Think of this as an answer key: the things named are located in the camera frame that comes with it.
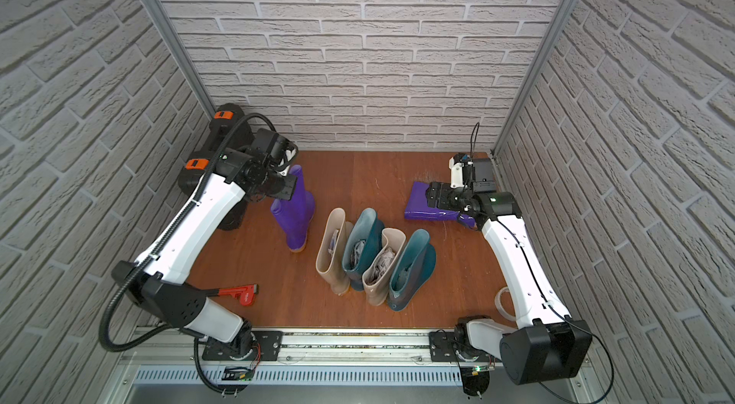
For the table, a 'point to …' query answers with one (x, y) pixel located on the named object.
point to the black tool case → (195, 165)
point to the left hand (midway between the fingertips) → (292, 182)
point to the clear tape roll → (499, 304)
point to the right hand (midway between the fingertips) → (445, 193)
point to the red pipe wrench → (246, 294)
